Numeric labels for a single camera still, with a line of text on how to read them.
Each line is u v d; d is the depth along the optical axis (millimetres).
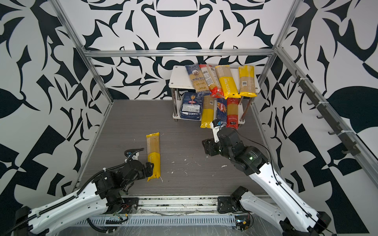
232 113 1020
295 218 388
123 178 576
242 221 714
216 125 595
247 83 771
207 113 1023
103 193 531
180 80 837
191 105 1000
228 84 769
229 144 495
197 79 793
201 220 714
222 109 1018
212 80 774
